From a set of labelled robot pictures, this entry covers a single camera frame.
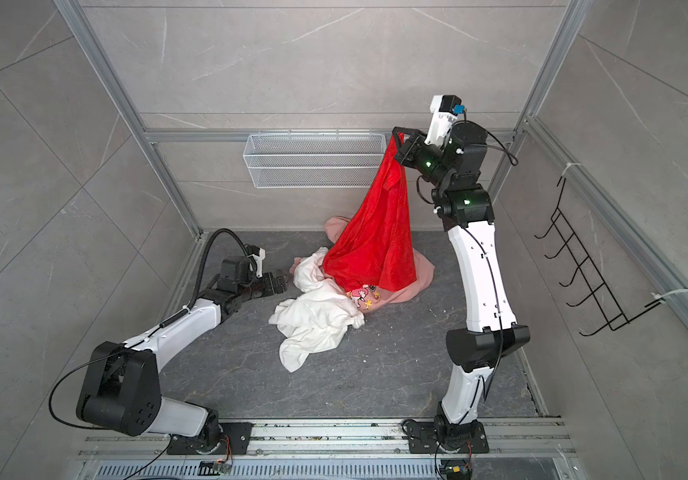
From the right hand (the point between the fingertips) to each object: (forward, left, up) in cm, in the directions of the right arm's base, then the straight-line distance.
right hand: (391, 128), depth 63 cm
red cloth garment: (-3, +2, -34) cm, 34 cm away
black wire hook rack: (-27, -44, -23) cm, 57 cm away
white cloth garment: (-19, +19, -48) cm, 55 cm away
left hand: (-8, +30, -40) cm, 51 cm away
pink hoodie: (-11, +5, -51) cm, 53 cm away
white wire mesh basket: (+29, +21, -26) cm, 44 cm away
